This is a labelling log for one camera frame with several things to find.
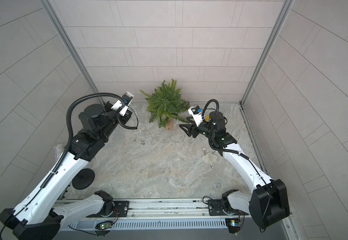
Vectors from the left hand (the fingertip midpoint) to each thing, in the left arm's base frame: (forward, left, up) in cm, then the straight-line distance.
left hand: (129, 96), depth 63 cm
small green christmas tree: (+9, -14, -13) cm, 21 cm away
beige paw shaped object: (-11, -40, -37) cm, 55 cm away
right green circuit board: (-41, -47, -41) cm, 75 cm away
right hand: (-2, -24, -15) cm, 29 cm away
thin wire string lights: (+2, -12, -41) cm, 43 cm away
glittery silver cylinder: (-15, +34, -19) cm, 42 cm away
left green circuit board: (-42, +10, -37) cm, 57 cm away
